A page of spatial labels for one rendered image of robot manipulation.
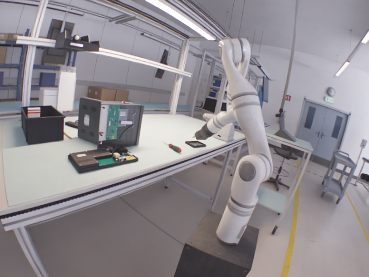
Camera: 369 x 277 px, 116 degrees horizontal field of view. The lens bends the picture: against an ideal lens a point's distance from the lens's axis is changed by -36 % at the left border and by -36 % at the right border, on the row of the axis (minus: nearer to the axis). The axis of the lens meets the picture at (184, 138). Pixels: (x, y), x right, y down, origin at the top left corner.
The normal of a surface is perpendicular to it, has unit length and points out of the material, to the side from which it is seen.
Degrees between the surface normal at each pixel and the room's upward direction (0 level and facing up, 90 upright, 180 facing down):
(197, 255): 90
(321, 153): 90
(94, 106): 90
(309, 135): 90
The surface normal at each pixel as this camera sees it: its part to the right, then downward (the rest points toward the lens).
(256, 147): -0.73, 0.26
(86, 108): -0.26, 0.20
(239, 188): -0.81, 0.01
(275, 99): -0.57, 0.11
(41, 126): 0.80, 0.31
